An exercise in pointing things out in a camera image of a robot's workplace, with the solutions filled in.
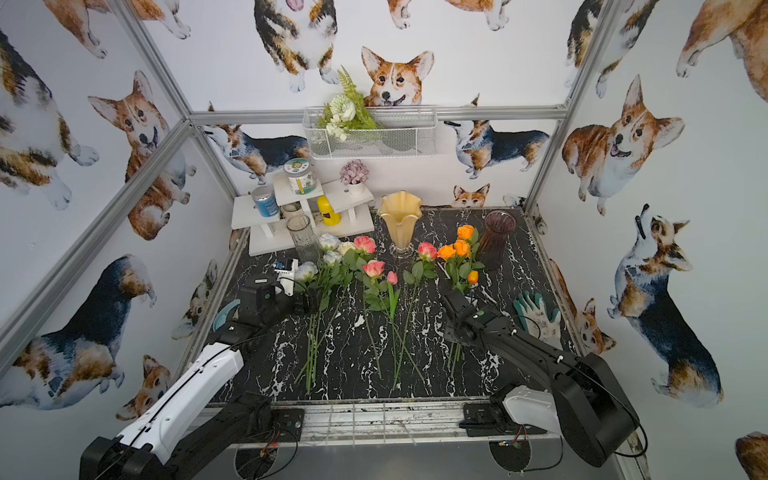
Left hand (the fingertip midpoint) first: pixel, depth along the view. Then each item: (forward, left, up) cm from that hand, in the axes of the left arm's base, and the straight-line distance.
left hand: (307, 278), depth 82 cm
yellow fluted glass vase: (+27, -26, -1) cm, 38 cm away
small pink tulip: (+2, -23, -15) cm, 28 cm away
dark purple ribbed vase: (+14, -55, -3) cm, 57 cm away
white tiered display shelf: (+29, +23, -16) cm, 40 cm away
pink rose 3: (+17, -35, -12) cm, 41 cm away
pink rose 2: (+1, -18, -15) cm, 23 cm away
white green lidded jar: (+29, +4, +11) cm, 31 cm away
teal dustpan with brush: (-4, +30, -16) cm, 34 cm away
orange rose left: (+17, -42, -12) cm, 47 cm away
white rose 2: (+14, -3, -11) cm, 19 cm away
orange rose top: (+25, -52, -13) cm, 59 cm away
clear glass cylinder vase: (+17, +5, -3) cm, 18 cm away
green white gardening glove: (-7, -67, -15) cm, 69 cm away
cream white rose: (+20, -7, -14) cm, 26 cm away
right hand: (-9, -43, -12) cm, 45 cm away
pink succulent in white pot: (+34, -11, +8) cm, 37 cm away
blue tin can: (+26, +17, +4) cm, 31 cm away
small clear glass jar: (+37, +15, -11) cm, 41 cm away
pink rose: (+21, -13, -14) cm, 28 cm away
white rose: (+8, -3, -14) cm, 17 cm away
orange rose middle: (+18, -48, -12) cm, 52 cm away
